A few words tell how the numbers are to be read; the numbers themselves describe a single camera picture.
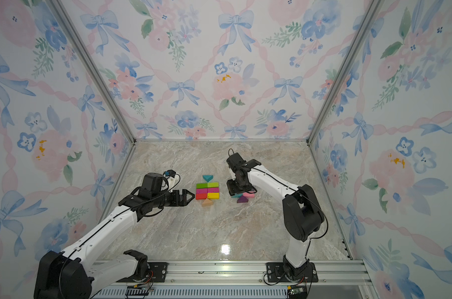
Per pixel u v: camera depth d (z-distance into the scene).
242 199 0.93
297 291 0.73
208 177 1.00
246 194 0.76
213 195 0.95
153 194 0.64
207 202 0.93
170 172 0.75
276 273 0.73
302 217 0.47
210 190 0.96
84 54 0.81
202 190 0.96
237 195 0.81
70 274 0.39
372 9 0.69
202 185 1.01
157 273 0.75
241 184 0.75
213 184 1.00
